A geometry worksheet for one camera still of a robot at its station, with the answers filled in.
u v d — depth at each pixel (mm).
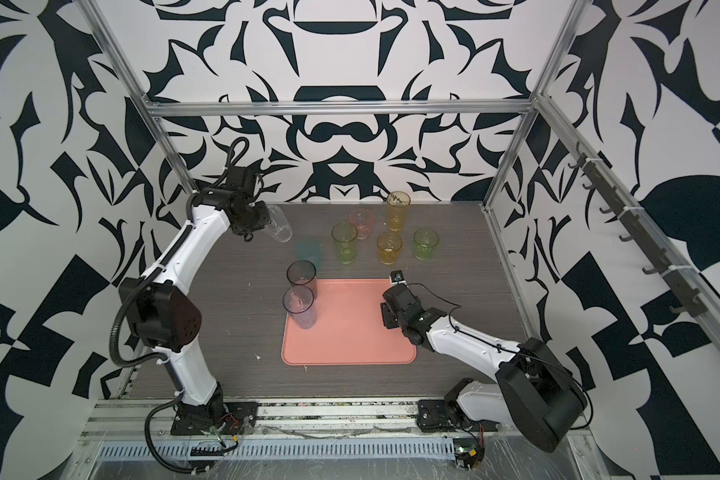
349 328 874
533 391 418
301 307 779
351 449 711
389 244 1049
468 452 710
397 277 779
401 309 671
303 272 866
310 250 958
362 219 1115
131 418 758
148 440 675
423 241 1000
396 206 1075
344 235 1019
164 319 484
